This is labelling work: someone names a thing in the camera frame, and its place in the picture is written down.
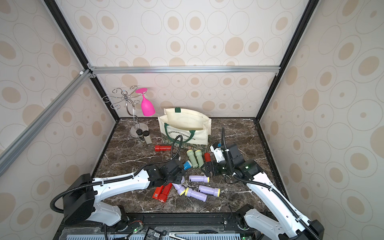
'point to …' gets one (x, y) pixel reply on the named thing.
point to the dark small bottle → (139, 132)
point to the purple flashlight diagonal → (180, 188)
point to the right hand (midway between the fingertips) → (213, 165)
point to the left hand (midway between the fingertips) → (185, 176)
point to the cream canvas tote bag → (194, 127)
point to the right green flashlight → (199, 158)
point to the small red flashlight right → (207, 157)
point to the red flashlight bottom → (166, 188)
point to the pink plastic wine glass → (148, 108)
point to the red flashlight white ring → (157, 191)
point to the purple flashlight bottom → (196, 195)
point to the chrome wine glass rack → (128, 98)
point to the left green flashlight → (190, 154)
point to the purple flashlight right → (215, 191)
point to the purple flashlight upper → (198, 178)
